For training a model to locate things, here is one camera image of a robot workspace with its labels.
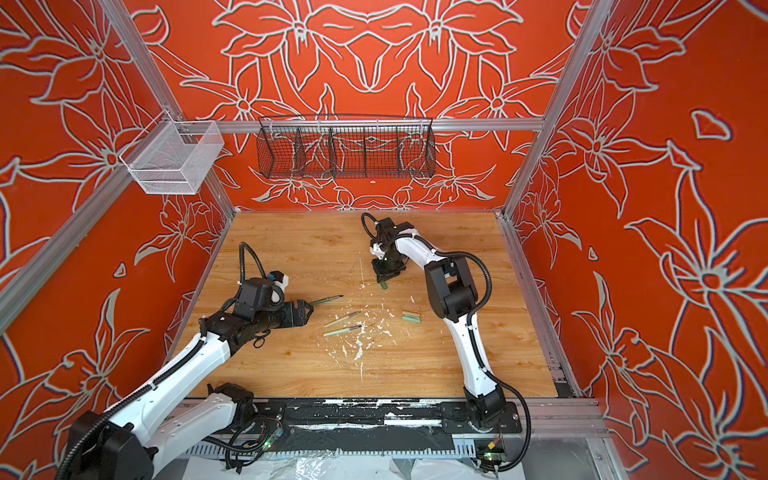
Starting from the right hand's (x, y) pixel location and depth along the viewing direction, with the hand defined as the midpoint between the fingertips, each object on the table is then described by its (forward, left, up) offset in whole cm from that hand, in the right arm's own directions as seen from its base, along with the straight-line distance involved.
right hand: (377, 275), depth 100 cm
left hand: (-16, +22, +9) cm, 29 cm away
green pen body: (-8, +17, 0) cm, 19 cm away
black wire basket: (+33, +10, +29) cm, 45 cm away
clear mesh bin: (+25, +64, +32) cm, 76 cm away
